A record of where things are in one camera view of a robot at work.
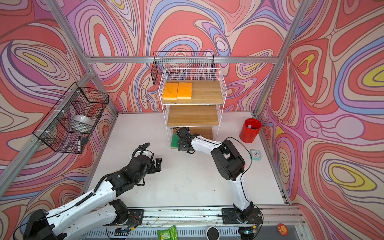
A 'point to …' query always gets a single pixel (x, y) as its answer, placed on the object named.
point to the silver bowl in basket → (83, 119)
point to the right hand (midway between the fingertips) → (186, 149)
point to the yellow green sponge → (174, 143)
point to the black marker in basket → (79, 144)
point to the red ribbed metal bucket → (249, 129)
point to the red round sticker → (282, 229)
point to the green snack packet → (168, 234)
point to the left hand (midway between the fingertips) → (156, 160)
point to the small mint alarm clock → (255, 154)
